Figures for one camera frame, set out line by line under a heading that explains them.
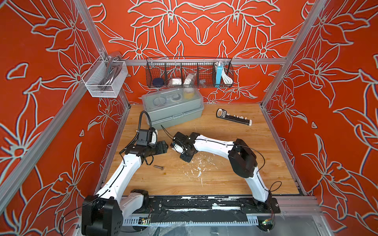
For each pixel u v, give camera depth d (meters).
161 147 0.73
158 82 0.97
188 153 0.76
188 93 1.04
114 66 0.88
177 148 0.81
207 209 0.73
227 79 0.90
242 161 0.52
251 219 0.70
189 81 0.90
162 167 0.85
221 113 1.13
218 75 0.86
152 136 0.70
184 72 1.01
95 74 0.78
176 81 0.87
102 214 0.38
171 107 0.91
